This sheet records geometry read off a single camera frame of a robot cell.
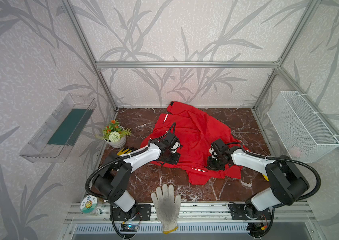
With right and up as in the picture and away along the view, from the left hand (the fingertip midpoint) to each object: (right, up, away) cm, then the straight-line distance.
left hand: (179, 157), depth 87 cm
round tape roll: (-41, -18, -18) cm, 48 cm away
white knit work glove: (-6, -23, -12) cm, 27 cm away
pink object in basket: (+57, +6, -15) cm, 59 cm away
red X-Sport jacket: (+12, +14, +15) cm, 24 cm away
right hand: (+17, -4, +2) cm, 17 cm away
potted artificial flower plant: (-37, +13, -3) cm, 39 cm away
